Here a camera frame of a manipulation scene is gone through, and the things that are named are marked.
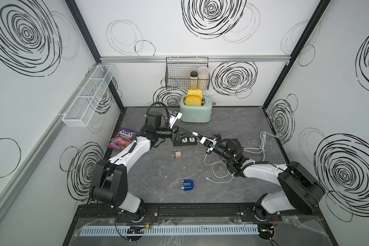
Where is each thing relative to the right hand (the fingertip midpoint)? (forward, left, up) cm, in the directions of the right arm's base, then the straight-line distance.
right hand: (201, 134), depth 77 cm
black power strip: (+9, +9, -20) cm, 24 cm away
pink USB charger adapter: (-2, +13, -19) cm, 23 cm away
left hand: (0, +6, 0) cm, 6 cm away
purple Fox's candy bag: (+7, +48, -17) cm, 52 cm away
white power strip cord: (+4, -39, -21) cm, 44 cm away
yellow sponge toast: (+27, +3, 0) cm, 27 cm away
